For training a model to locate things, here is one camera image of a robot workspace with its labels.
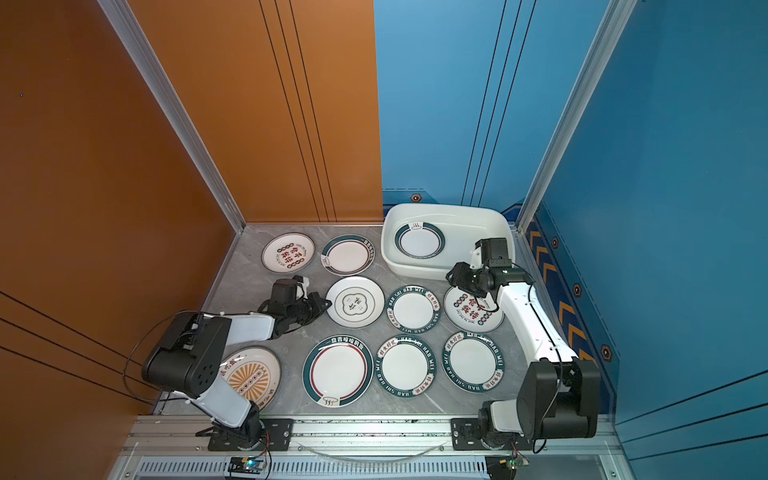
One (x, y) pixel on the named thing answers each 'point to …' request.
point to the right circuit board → (515, 461)
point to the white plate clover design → (356, 301)
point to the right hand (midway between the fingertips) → (451, 277)
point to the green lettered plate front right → (473, 362)
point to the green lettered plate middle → (413, 308)
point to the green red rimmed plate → (419, 240)
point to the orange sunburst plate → (254, 371)
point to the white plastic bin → (463, 225)
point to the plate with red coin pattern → (288, 252)
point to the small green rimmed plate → (347, 255)
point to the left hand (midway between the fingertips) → (333, 300)
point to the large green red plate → (337, 371)
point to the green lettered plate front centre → (405, 366)
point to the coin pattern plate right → (461, 310)
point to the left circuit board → (246, 465)
